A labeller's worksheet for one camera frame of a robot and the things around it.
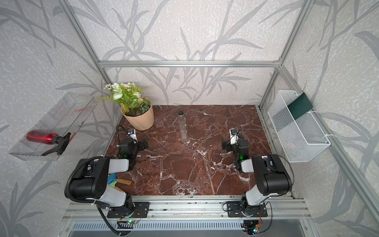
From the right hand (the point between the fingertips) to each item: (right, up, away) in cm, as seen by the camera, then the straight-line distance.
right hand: (230, 135), depth 94 cm
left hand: (-59, -1, 0) cm, 59 cm away
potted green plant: (-63, +17, +7) cm, 66 cm away
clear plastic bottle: (-30, +6, -5) cm, 31 cm away
